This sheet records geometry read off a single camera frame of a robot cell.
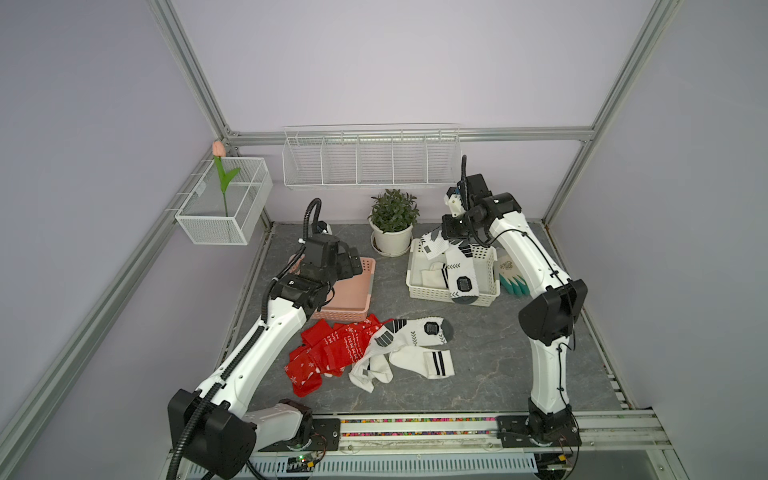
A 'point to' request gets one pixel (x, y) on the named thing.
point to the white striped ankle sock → (430, 363)
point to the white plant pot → (390, 243)
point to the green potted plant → (393, 211)
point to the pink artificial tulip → (225, 178)
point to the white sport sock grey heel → (462, 273)
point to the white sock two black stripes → (436, 276)
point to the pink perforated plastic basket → (352, 297)
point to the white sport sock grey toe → (375, 366)
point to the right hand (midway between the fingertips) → (443, 231)
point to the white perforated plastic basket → (486, 268)
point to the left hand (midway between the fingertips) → (342, 258)
